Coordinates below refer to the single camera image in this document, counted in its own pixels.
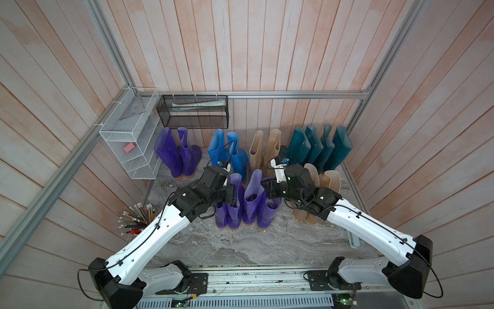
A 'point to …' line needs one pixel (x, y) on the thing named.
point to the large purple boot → (267, 208)
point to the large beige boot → (329, 180)
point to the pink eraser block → (129, 147)
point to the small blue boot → (216, 149)
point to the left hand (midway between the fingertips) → (230, 191)
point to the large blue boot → (239, 157)
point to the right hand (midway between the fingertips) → (260, 181)
